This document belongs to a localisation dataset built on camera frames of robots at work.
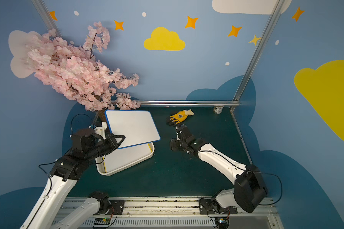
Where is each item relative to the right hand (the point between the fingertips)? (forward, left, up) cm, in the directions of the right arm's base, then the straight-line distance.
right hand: (175, 142), depth 84 cm
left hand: (-8, +24, +17) cm, 30 cm away
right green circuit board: (-36, -27, -18) cm, 49 cm away
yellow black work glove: (+33, -4, -13) cm, 36 cm away
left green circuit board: (-40, +36, -17) cm, 56 cm away
